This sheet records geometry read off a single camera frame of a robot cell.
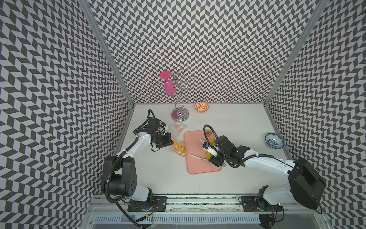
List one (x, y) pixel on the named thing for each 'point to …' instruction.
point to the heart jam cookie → (208, 133)
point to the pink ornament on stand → (170, 88)
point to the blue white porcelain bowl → (274, 141)
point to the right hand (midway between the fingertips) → (214, 146)
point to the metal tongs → (195, 157)
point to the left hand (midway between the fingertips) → (188, 142)
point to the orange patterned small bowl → (201, 107)
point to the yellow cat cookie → (211, 140)
